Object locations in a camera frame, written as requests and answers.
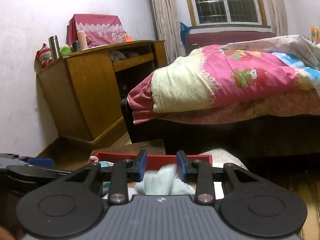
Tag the red white plush doll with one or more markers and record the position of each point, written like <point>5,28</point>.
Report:
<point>44,56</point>

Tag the pink pig plush toy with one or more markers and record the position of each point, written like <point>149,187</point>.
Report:
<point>95,159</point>

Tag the green plush toy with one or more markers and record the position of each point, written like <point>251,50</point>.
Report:
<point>65,50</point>

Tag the orange yellow item on nightstand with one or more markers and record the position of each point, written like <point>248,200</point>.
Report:
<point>315,38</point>

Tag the beige curtain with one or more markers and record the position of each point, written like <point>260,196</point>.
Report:
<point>278,17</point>
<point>168,28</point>

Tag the pink cylindrical cup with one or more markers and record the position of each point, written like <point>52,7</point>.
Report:
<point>82,39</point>

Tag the dark small jar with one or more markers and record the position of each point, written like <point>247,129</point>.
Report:
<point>76,46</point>

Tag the mint green towel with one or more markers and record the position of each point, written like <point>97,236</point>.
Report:
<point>164,182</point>

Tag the window with metal bars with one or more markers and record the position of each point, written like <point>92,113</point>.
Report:
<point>205,13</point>

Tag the right beige curtain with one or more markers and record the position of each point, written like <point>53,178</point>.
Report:
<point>278,17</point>

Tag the left beige curtain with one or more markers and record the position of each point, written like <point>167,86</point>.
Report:
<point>168,28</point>

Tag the blue plastic bag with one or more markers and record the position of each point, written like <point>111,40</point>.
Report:
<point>184,31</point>

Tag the wooden desk cabinet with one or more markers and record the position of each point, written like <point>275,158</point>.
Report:
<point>84,89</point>

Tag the pink cloth covered box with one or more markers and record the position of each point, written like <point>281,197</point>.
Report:
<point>101,29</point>

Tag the bed with dark frame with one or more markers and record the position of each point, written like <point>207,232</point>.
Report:
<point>264,135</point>

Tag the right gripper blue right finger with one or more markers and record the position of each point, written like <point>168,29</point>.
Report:
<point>199,172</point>

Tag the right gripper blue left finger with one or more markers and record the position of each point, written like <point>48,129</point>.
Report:
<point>124,171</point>

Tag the pink cartoon quilt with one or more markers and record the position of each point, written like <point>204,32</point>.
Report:
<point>219,86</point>

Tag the blue white checkered sheet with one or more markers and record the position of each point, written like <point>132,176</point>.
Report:
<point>294,50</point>

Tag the steel thermos bottle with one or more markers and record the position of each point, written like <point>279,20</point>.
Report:
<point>54,47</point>

